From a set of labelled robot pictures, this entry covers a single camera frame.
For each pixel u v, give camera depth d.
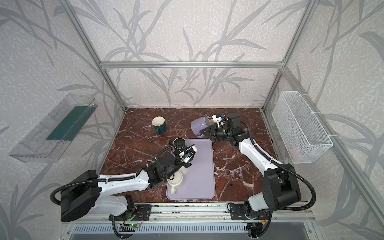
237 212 0.73
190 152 0.62
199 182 0.83
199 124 0.81
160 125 0.97
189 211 0.75
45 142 0.63
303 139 0.61
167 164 0.58
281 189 0.42
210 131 0.73
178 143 0.90
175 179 0.70
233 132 0.65
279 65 0.94
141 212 0.72
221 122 0.75
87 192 0.41
